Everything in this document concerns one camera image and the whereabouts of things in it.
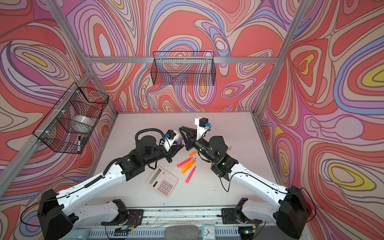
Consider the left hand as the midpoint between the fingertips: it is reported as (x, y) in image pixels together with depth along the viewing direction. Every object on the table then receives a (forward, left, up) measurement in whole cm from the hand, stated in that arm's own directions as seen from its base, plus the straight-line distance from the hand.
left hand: (183, 142), depth 70 cm
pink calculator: (-10, +12, -25) cm, 30 cm away
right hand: (+1, +1, +6) cm, 6 cm away
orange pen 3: (-2, -2, -26) cm, 26 cm away
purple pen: (-2, +1, +3) cm, 4 cm away
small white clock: (-33, -12, -25) cm, 43 cm away
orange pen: (+9, -5, -26) cm, 28 cm away
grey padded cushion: (-34, +1, -24) cm, 41 cm away
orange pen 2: (+2, -2, -26) cm, 26 cm away
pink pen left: (+3, +1, -27) cm, 27 cm away
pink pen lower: (-6, -3, -26) cm, 27 cm away
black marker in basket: (0, +51, -2) cm, 51 cm away
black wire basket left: (+7, +52, +7) cm, 53 cm away
